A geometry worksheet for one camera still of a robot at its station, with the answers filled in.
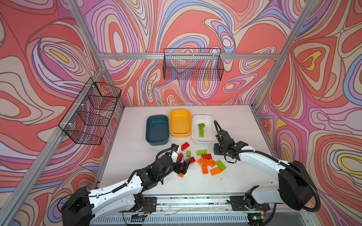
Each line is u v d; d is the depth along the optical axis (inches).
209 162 34.2
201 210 28.8
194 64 37.7
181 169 27.0
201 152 35.7
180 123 42.5
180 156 35.3
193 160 34.8
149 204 28.8
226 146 26.0
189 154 35.8
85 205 16.3
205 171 33.6
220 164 34.0
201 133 39.8
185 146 37.3
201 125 41.2
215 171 32.8
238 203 29.0
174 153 25.7
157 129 40.7
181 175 32.4
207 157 34.9
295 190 16.1
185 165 26.6
